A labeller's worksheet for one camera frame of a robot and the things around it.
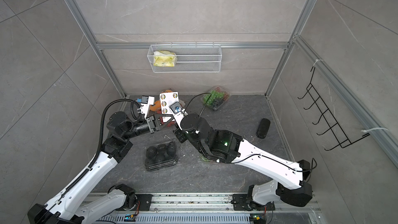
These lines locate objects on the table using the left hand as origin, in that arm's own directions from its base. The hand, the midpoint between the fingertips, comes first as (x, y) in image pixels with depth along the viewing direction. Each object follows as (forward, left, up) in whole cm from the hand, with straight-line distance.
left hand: (174, 117), depth 59 cm
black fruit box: (-2, +12, -33) cm, 35 cm away
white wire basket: (+55, -1, -9) cm, 56 cm away
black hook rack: (-7, -67, -7) cm, 67 cm away
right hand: (0, -2, 0) cm, 2 cm away
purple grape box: (-4, -11, -32) cm, 34 cm away
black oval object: (+16, -51, -37) cm, 65 cm away
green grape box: (+40, -24, -32) cm, 57 cm away
